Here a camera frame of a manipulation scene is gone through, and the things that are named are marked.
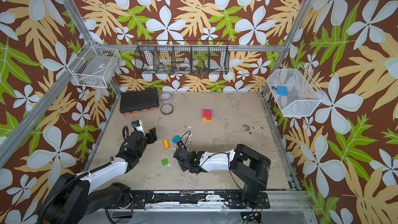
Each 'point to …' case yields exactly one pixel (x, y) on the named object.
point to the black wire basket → (183, 57)
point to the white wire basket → (95, 65)
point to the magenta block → (207, 111)
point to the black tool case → (138, 100)
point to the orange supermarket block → (167, 145)
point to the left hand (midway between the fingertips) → (149, 127)
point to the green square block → (164, 162)
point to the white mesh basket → (303, 96)
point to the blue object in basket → (282, 90)
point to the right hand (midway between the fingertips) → (182, 160)
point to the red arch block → (209, 118)
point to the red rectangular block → (208, 115)
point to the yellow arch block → (204, 118)
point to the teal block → (175, 138)
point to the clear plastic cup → (166, 97)
